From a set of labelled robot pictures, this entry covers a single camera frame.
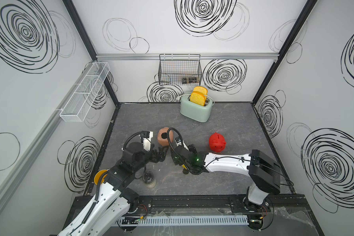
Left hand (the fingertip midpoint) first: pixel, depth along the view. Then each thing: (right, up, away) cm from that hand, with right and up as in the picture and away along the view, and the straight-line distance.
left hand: (161, 146), depth 72 cm
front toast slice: (+21, +27, +23) cm, 42 cm away
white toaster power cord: (+13, +30, +32) cm, 46 cm away
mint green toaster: (+20, +19, +28) cm, 40 cm away
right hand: (+9, -6, +12) cm, 16 cm away
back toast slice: (+24, +33, +26) cm, 48 cm away
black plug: (0, +3, +16) cm, 17 cm away
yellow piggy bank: (+11, -6, -10) cm, 16 cm away
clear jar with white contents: (-6, -17, 0) cm, 18 cm away
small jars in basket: (+16, +37, +16) cm, 43 cm away
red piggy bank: (+32, -1, +15) cm, 35 cm away
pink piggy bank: (0, -1, +17) cm, 17 cm away
